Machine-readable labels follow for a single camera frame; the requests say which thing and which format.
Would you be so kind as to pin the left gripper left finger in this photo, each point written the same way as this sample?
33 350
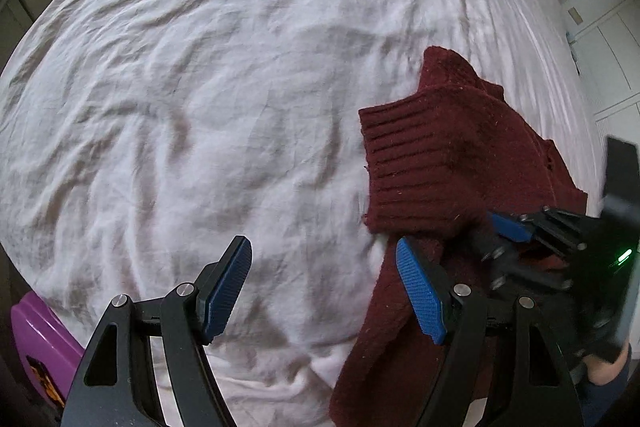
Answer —
115 383

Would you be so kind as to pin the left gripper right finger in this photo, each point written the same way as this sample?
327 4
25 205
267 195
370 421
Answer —
530 383

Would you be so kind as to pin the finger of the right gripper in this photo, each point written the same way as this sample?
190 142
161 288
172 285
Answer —
510 228
490 254

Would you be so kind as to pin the dark red knit sweater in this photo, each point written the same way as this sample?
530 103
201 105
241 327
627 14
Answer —
438 161

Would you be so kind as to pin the blue sleeve forearm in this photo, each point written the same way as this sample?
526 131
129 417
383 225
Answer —
596 400

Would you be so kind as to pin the person's right hand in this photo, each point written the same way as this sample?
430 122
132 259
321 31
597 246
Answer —
601 372

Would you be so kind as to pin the purple plastic bin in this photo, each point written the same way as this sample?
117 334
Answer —
48 352

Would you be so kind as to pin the white wardrobe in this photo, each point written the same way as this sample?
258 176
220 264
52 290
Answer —
607 58

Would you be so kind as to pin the white bed sheet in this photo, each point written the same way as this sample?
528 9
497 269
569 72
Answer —
139 136

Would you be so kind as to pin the wall light switch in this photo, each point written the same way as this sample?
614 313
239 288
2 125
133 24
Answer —
575 16

